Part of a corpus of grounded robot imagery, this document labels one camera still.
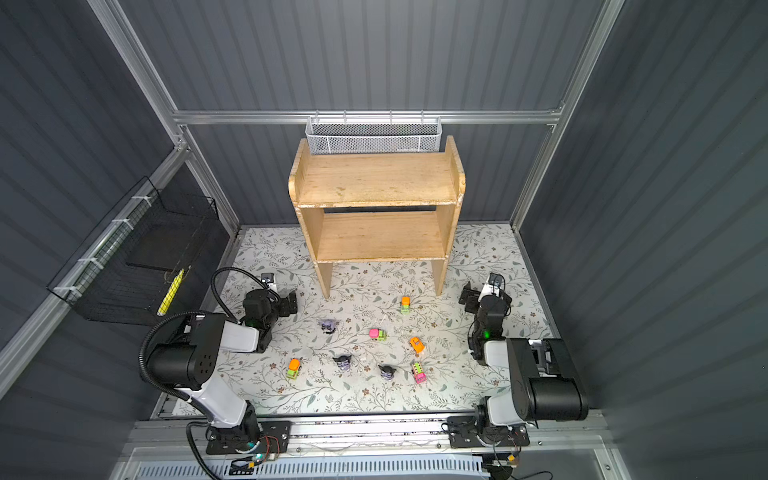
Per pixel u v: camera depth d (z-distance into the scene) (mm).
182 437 676
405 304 962
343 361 809
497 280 754
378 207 681
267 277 847
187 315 526
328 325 886
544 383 450
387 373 803
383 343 889
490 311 682
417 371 810
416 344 871
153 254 738
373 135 912
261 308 756
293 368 826
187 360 475
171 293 688
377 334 889
